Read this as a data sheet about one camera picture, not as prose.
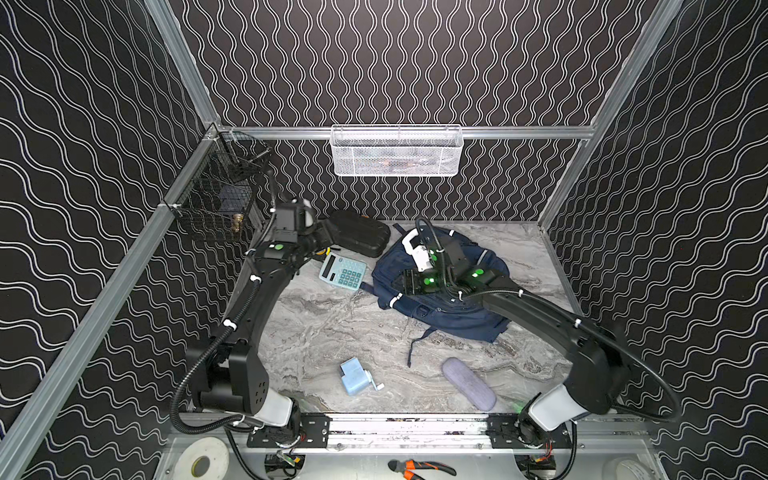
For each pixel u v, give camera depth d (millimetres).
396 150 1269
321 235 732
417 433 764
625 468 701
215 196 926
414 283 691
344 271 1033
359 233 1120
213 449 718
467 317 839
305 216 657
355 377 787
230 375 417
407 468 692
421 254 727
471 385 797
